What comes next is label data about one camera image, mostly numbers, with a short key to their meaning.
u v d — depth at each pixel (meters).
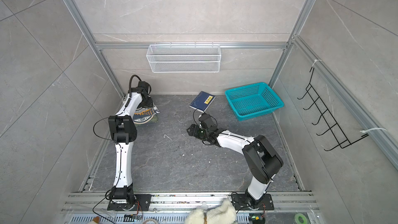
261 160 0.46
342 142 0.58
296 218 0.70
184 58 1.00
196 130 0.80
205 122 0.70
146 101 0.96
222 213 0.63
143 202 0.73
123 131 0.66
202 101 1.15
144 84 0.88
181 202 0.75
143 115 1.01
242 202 0.76
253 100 1.18
